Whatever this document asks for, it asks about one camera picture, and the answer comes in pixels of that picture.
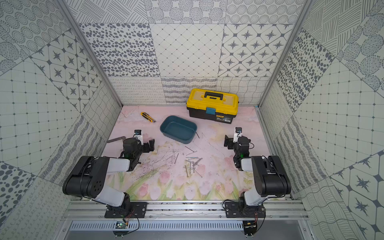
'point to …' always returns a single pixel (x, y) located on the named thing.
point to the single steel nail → (176, 159)
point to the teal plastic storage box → (178, 129)
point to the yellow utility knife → (148, 117)
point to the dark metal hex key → (123, 138)
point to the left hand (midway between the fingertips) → (145, 138)
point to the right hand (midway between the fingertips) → (233, 136)
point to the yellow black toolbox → (212, 104)
